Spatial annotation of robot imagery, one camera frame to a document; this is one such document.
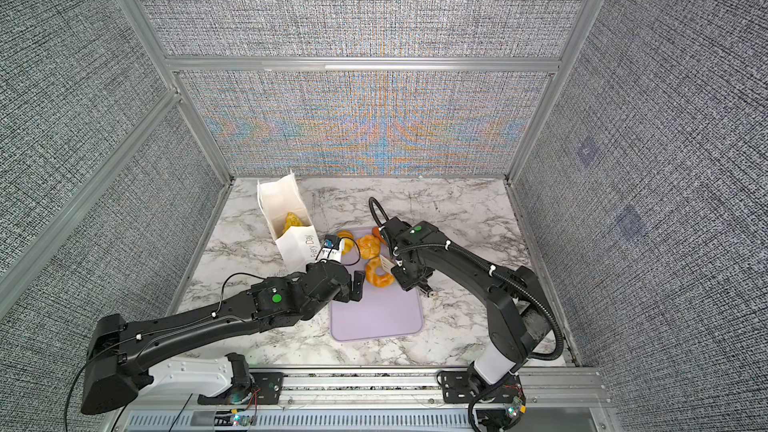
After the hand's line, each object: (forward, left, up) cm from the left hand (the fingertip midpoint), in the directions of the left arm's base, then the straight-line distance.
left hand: (352, 274), depth 75 cm
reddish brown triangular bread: (+5, -7, +10) cm, 13 cm away
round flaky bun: (+16, -4, -13) cm, 21 cm away
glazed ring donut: (+5, -8, -15) cm, 18 cm away
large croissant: (+24, +20, -7) cm, 32 cm away
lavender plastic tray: (-4, -7, -15) cm, 17 cm away
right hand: (+3, -16, -9) cm, 19 cm away
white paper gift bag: (+8, +14, +4) cm, 17 cm away
